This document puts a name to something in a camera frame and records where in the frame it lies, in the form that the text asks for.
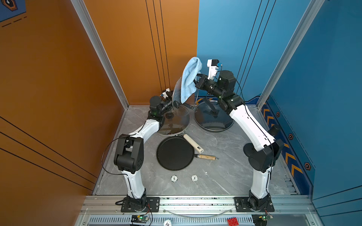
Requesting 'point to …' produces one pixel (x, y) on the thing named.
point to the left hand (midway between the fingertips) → (186, 88)
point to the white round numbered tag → (167, 222)
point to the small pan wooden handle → (176, 153)
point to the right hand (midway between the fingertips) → (192, 75)
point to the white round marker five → (174, 178)
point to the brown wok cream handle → (191, 141)
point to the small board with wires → (267, 216)
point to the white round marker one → (194, 178)
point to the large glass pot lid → (175, 121)
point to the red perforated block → (233, 221)
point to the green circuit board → (140, 218)
